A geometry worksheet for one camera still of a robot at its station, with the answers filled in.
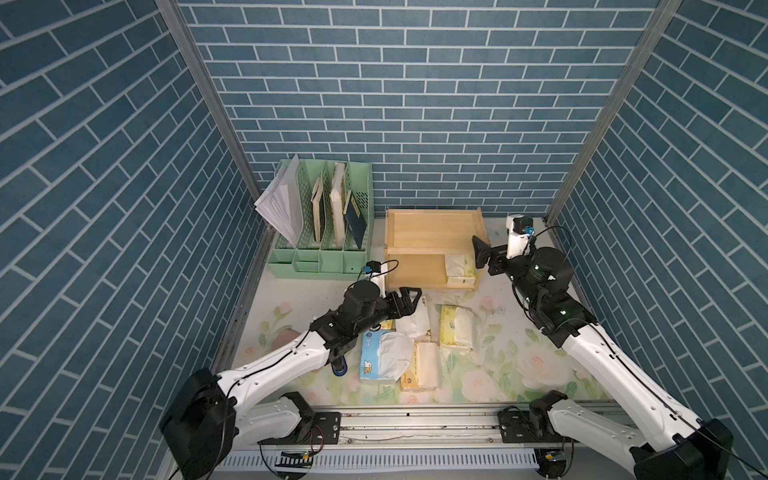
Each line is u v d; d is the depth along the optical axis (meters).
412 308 0.68
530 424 0.68
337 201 0.93
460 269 0.96
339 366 0.82
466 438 0.74
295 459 0.72
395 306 0.67
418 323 0.88
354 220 1.08
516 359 0.86
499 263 0.63
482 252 0.63
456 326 0.88
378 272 0.71
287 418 0.59
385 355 0.80
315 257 0.99
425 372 0.81
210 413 0.39
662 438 0.39
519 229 0.58
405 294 0.68
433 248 0.87
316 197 0.99
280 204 0.91
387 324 0.89
